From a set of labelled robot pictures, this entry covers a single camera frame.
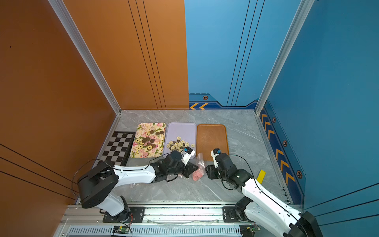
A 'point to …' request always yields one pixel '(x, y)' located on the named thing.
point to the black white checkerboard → (117, 149)
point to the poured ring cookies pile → (148, 142)
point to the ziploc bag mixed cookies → (140, 185)
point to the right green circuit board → (248, 230)
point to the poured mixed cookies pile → (178, 144)
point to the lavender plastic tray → (186, 131)
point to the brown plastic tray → (209, 137)
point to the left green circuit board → (122, 229)
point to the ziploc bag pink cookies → (199, 173)
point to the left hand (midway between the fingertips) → (199, 166)
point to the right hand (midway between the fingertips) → (208, 169)
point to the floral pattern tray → (143, 128)
